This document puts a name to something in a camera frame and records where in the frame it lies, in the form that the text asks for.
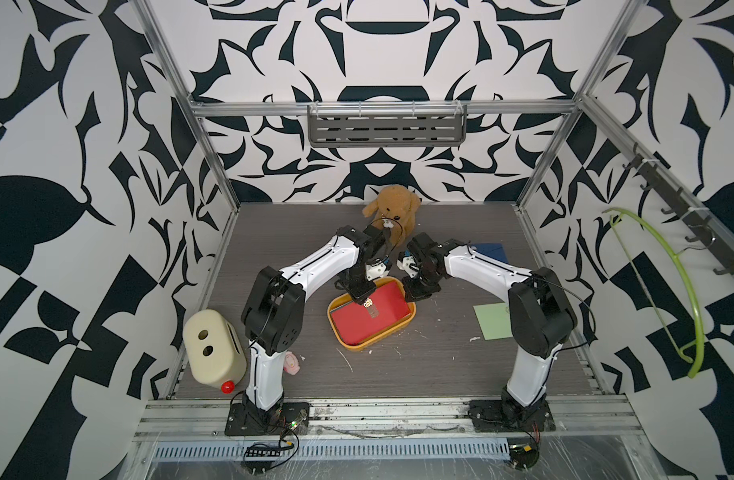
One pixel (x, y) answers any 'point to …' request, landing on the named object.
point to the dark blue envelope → (495, 250)
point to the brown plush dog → (394, 209)
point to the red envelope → (358, 322)
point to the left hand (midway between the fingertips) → (355, 288)
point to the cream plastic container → (215, 350)
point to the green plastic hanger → (613, 214)
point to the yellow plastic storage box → (381, 336)
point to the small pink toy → (291, 363)
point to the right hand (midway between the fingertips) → (407, 293)
